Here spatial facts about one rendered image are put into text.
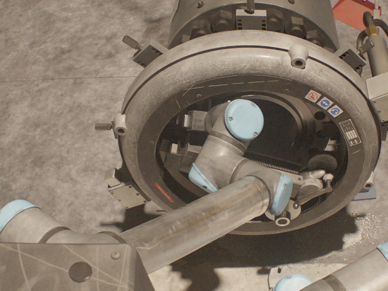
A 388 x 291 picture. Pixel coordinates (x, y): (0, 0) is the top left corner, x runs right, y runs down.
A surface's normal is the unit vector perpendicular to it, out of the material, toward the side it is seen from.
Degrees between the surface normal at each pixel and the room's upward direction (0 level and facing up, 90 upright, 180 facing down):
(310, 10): 42
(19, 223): 4
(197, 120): 49
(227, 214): 61
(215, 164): 28
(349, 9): 0
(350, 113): 85
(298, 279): 21
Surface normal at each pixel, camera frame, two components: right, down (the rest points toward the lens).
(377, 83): -0.51, -0.61
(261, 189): 0.65, -0.48
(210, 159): -0.35, -0.34
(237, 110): 0.34, -0.07
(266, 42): 0.03, -0.67
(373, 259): -0.29, -0.87
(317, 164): -0.07, 0.73
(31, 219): 0.00, -0.82
